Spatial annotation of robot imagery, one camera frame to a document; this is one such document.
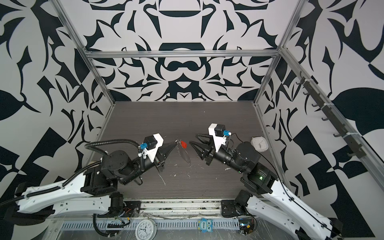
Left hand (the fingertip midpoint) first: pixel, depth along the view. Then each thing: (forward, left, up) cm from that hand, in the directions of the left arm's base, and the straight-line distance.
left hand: (174, 140), depth 52 cm
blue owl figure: (-22, -12, -39) cm, 46 cm away
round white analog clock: (-23, +15, -36) cm, 46 cm away
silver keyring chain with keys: (0, -3, -9) cm, 10 cm away
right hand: (+1, -7, -2) cm, 7 cm away
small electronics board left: (-20, +31, -44) cm, 58 cm away
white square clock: (+19, -50, -40) cm, 67 cm away
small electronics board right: (-23, -31, -41) cm, 56 cm away
